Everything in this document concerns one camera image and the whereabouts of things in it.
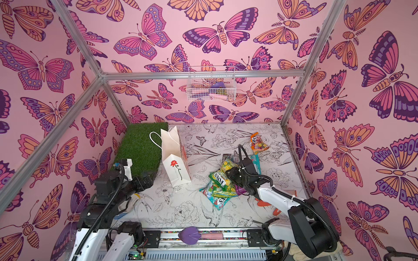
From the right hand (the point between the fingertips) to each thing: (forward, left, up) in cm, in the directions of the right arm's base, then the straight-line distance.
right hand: (227, 171), depth 88 cm
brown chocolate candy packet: (+13, 0, -5) cm, 14 cm away
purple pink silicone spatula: (-30, +17, -6) cm, 35 cm away
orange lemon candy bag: (+21, -20, -3) cm, 29 cm away
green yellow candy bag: (-8, +2, -1) cm, 8 cm away
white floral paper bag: (-2, +25, +18) cm, 31 cm away
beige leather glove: (-36, -29, -6) cm, 47 cm away
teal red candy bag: (-15, +4, -5) cm, 16 cm away
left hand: (-9, +36, +14) cm, 39 cm away
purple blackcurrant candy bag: (-9, -7, -4) cm, 12 cm away
